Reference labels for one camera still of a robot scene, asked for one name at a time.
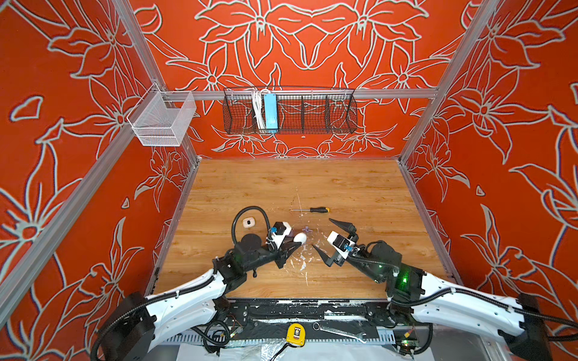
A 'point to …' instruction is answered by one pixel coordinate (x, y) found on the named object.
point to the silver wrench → (359, 335)
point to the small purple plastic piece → (307, 230)
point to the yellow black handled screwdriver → (314, 210)
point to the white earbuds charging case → (300, 237)
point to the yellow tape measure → (296, 335)
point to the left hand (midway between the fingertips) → (299, 240)
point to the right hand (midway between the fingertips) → (320, 231)
